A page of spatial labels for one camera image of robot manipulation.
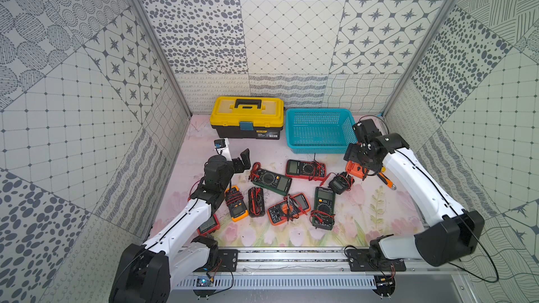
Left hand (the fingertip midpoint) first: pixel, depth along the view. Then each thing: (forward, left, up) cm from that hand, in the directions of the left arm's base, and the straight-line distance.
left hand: (236, 148), depth 82 cm
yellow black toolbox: (+19, -2, -3) cm, 20 cm away
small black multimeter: (-6, -44, -17) cm, 48 cm away
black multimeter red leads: (-15, -8, -16) cm, 24 cm away
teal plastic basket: (+28, -39, -21) cm, 52 cm away
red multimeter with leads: (+1, -31, -18) cm, 35 cm away
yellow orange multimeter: (-16, +1, -16) cm, 23 cm away
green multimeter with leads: (-19, -35, -18) cm, 43 cm away
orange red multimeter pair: (-18, -21, -17) cm, 32 cm away
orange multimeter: (-8, -46, -1) cm, 47 cm away
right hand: (-4, -48, -2) cm, 48 cm away
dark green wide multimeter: (-5, -14, -19) cm, 24 cm away
